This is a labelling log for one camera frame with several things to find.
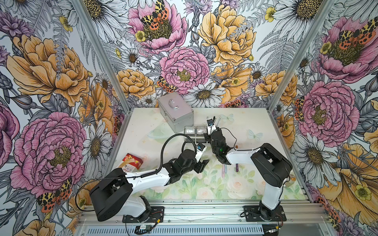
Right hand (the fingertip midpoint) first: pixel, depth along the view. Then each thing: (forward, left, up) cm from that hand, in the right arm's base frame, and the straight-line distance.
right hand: (209, 126), depth 93 cm
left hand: (-20, +6, -5) cm, 21 cm away
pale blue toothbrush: (-21, -8, -15) cm, 27 cm away
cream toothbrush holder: (-1, +8, -5) cm, 10 cm away
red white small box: (-18, +48, -9) cm, 52 cm away
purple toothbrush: (-21, -15, -14) cm, 29 cm away
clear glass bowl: (+8, +33, -14) cm, 36 cm away
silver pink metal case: (+13, +22, +1) cm, 26 cm away
